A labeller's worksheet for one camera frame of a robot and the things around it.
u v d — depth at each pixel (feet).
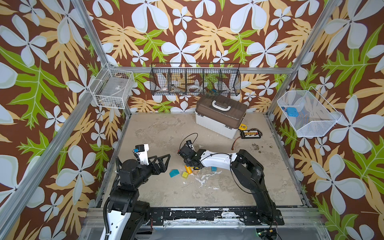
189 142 2.79
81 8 2.25
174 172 2.89
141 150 1.99
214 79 3.16
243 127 3.59
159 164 2.02
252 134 3.51
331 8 2.26
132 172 1.65
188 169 2.91
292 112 2.82
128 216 1.59
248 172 1.69
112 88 2.83
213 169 2.95
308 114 2.71
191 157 2.35
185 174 2.83
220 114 3.06
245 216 2.42
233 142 3.38
